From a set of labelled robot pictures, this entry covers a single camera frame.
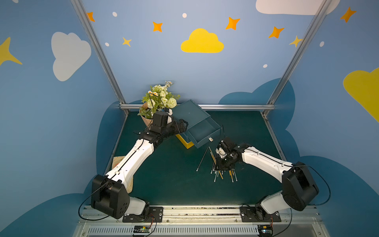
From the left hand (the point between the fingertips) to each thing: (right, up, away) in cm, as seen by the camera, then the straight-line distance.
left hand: (182, 123), depth 80 cm
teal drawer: (+14, -6, +6) cm, 16 cm away
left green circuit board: (-20, -53, -9) cm, 57 cm away
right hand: (+21, -26, +5) cm, 34 cm away
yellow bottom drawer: (+3, -14, +16) cm, 21 cm away
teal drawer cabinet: (+5, +7, +12) cm, 15 cm away
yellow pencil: (+29, -31, +8) cm, 44 cm away
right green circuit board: (+42, -54, -8) cm, 69 cm away
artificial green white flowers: (-16, +16, +10) cm, 25 cm away
